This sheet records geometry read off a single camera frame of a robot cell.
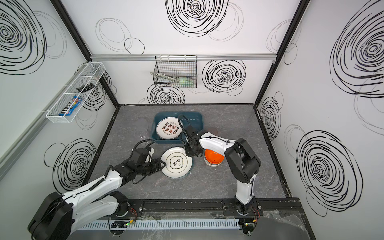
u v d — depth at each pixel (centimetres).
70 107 67
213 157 83
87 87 79
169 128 105
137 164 64
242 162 48
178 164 87
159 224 96
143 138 100
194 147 78
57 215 40
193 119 111
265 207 75
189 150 80
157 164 74
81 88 79
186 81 87
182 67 96
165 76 85
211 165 82
